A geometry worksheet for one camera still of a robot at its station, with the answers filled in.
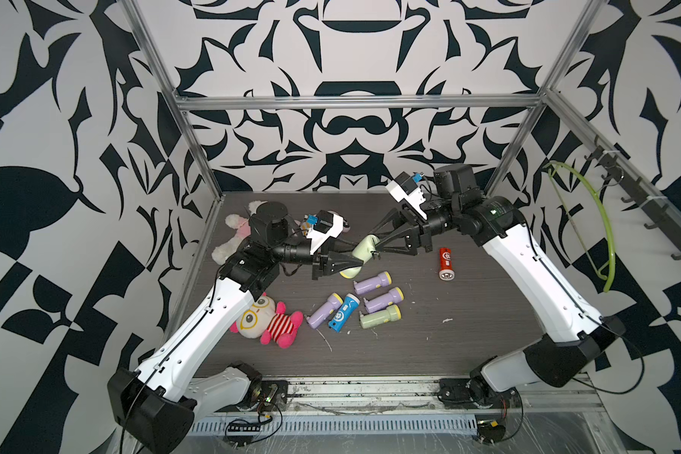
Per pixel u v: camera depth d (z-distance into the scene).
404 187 0.50
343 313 0.85
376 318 0.85
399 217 0.56
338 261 0.56
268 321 0.81
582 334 0.40
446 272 0.94
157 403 0.36
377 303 0.89
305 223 0.51
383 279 0.92
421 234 0.51
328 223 0.49
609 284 0.67
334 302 0.87
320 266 0.53
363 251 0.55
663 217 0.55
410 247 0.53
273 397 0.73
